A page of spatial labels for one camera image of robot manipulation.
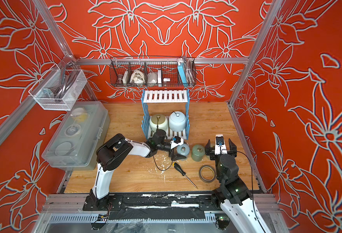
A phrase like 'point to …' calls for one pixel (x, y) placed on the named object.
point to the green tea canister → (198, 153)
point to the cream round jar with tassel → (158, 121)
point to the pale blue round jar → (177, 121)
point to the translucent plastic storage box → (74, 144)
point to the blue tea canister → (183, 150)
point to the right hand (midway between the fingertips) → (217, 139)
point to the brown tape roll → (204, 180)
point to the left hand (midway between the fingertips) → (186, 148)
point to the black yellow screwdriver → (179, 169)
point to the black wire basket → (152, 71)
